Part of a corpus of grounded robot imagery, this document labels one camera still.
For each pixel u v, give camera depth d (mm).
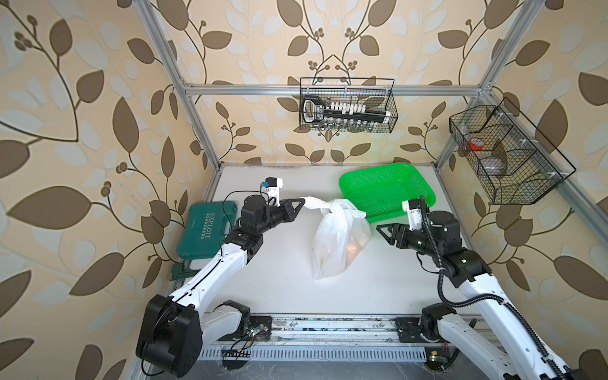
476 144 807
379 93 911
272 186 701
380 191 1107
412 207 676
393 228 659
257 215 602
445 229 528
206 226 934
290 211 693
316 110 844
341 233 753
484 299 461
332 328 753
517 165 729
